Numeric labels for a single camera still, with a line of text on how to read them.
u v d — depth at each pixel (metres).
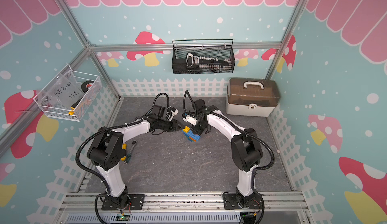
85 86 0.79
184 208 0.73
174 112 0.89
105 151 0.50
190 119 0.82
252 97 0.99
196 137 0.89
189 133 0.92
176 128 0.85
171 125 0.83
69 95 0.70
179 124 0.88
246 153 0.49
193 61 0.89
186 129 0.90
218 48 0.89
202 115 0.64
